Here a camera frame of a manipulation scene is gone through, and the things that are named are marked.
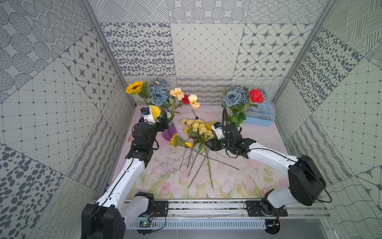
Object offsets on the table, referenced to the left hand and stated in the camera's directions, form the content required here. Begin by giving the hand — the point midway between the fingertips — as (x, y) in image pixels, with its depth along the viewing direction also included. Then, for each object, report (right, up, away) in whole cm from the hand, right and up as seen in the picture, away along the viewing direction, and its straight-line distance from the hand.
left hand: (162, 113), depth 74 cm
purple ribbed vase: (-2, -13, +23) cm, 27 cm away
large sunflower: (+5, -17, +18) cm, 25 cm away
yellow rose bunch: (+20, -12, +19) cm, 30 cm away
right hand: (+25, -18, +11) cm, 33 cm away
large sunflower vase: (+26, -6, +4) cm, 27 cm away
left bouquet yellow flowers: (0, +6, +4) cm, 7 cm away
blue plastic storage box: (+66, -1, +30) cm, 72 cm away
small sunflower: (+12, -20, +19) cm, 30 cm away
